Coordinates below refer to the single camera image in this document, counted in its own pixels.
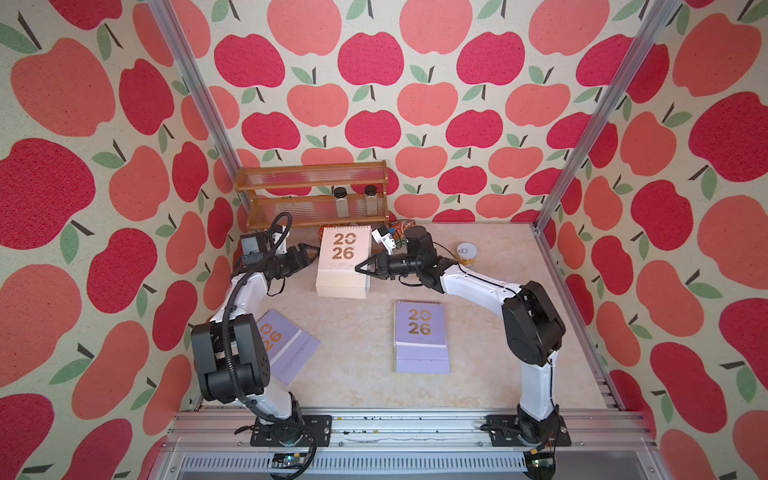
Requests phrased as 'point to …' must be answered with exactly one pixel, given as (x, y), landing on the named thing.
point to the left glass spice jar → (340, 194)
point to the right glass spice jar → (371, 194)
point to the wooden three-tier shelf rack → (317, 195)
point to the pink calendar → (342, 248)
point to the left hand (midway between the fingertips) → (314, 257)
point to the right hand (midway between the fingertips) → (356, 274)
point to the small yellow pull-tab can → (466, 253)
